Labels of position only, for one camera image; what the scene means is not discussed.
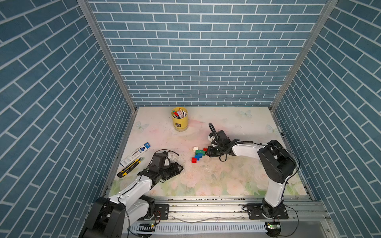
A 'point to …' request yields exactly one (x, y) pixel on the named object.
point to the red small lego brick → (194, 160)
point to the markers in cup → (179, 114)
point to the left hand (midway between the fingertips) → (183, 170)
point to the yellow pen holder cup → (180, 124)
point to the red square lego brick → (205, 149)
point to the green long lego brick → (200, 151)
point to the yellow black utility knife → (123, 172)
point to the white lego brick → (195, 148)
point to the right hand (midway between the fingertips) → (208, 153)
